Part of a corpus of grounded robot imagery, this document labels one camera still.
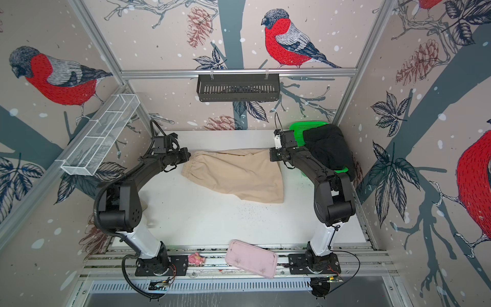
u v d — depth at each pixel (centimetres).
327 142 106
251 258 73
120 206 48
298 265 73
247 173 100
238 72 96
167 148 77
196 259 73
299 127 114
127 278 68
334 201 49
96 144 75
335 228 53
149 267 68
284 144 74
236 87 107
